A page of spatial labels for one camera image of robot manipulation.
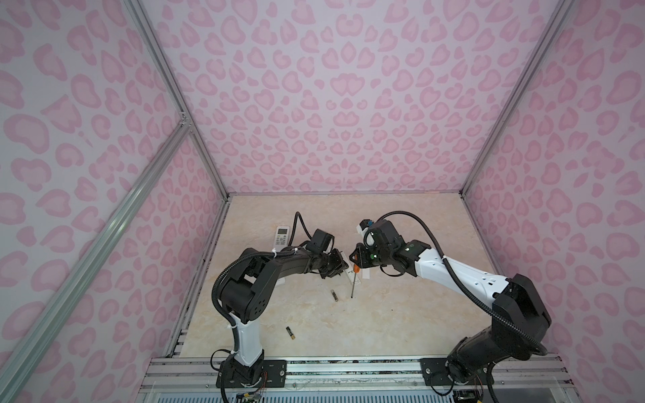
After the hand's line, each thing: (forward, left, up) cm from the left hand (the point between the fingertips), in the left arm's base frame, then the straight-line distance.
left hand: (350, 263), depth 93 cm
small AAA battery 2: (-23, +20, -3) cm, 31 cm away
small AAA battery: (-11, +6, -3) cm, 13 cm away
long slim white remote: (-3, 0, -2) cm, 4 cm away
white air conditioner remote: (+13, +27, -2) cm, 30 cm away
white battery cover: (-3, -6, -4) cm, 7 cm away
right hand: (-3, -1, +11) cm, 11 cm away
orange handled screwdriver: (-7, -1, +7) cm, 10 cm away
